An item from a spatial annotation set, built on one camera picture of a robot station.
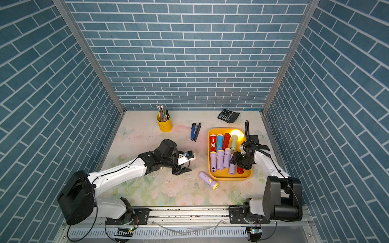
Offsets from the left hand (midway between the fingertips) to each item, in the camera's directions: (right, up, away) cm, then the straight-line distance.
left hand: (192, 164), depth 80 cm
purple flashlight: (+20, +1, +12) cm, 24 cm away
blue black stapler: (0, +17, +27) cm, 32 cm away
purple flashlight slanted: (+16, 0, +11) cm, 20 cm away
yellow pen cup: (-20, +20, +23) cm, 37 cm away
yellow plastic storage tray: (+18, -8, +7) cm, 20 cm away
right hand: (+25, -1, +8) cm, 26 cm away
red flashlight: (+22, +13, +22) cm, 34 cm away
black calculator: (+25, +28, +36) cm, 52 cm away
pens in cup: (-21, +28, +23) cm, 42 cm away
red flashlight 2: (+27, -5, +7) cm, 29 cm away
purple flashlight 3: (+11, -11, +1) cm, 16 cm away
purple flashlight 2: (+23, -4, +7) cm, 24 cm away
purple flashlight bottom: (+12, +1, +12) cm, 17 cm away
